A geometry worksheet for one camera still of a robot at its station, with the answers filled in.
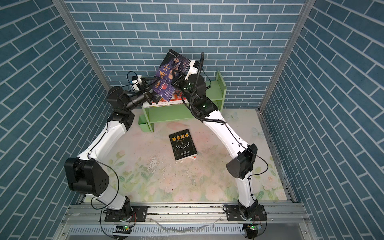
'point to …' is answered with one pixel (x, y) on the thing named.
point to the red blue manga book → (177, 96)
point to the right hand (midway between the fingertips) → (169, 69)
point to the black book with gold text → (183, 145)
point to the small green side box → (143, 124)
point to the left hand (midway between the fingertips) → (162, 86)
